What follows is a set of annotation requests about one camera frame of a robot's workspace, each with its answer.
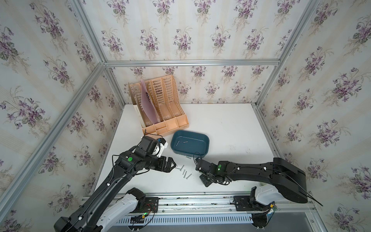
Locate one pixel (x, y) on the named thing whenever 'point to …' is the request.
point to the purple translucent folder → (149, 104)
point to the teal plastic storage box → (190, 143)
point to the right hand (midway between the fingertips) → (205, 179)
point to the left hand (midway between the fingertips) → (170, 165)
